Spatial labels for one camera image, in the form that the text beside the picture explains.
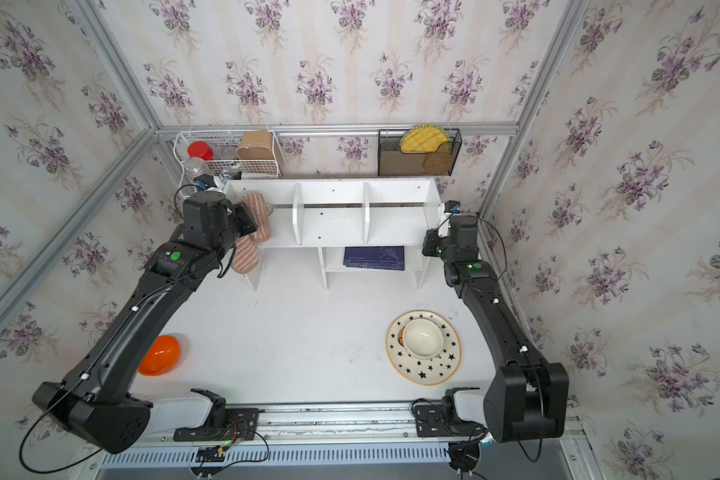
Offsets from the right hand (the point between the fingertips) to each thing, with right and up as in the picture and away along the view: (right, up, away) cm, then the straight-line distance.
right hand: (433, 230), depth 82 cm
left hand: (-46, +5, -11) cm, 47 cm away
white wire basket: (-63, +22, +11) cm, 68 cm away
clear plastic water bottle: (-68, +18, +2) cm, 71 cm away
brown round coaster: (+5, +23, +16) cm, 28 cm away
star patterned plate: (-2, -39, -1) cm, 39 cm away
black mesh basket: (-10, +23, +14) cm, 29 cm away
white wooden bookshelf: (-25, +2, +4) cm, 25 cm away
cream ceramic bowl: (-2, -31, +4) cm, 32 cm away
